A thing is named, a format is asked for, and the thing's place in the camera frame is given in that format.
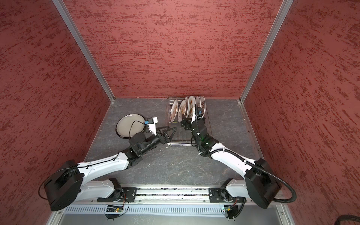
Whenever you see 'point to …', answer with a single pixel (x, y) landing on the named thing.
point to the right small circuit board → (231, 211)
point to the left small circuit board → (114, 208)
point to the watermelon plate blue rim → (191, 105)
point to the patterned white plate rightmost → (203, 104)
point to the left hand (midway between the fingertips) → (173, 130)
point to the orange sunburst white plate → (174, 111)
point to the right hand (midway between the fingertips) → (187, 117)
